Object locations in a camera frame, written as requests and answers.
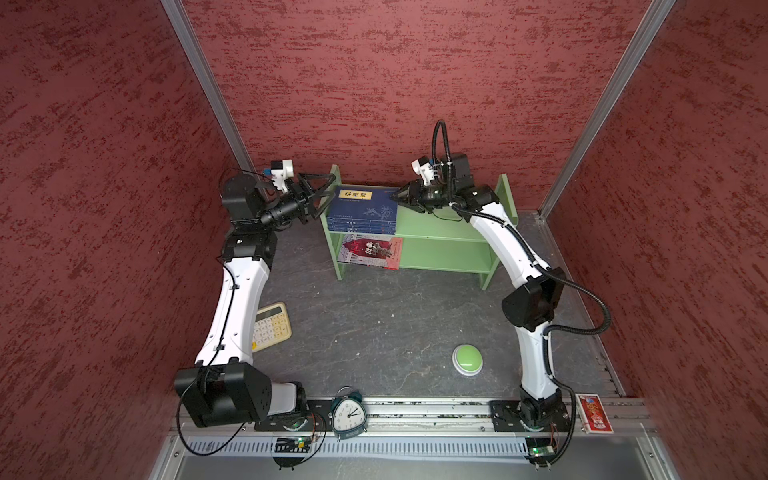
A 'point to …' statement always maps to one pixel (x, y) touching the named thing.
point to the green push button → (467, 360)
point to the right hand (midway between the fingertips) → (395, 202)
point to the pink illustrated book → (371, 250)
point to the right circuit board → (540, 450)
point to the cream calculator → (271, 326)
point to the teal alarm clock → (348, 413)
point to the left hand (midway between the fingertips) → (334, 191)
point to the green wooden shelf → (432, 242)
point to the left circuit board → (289, 445)
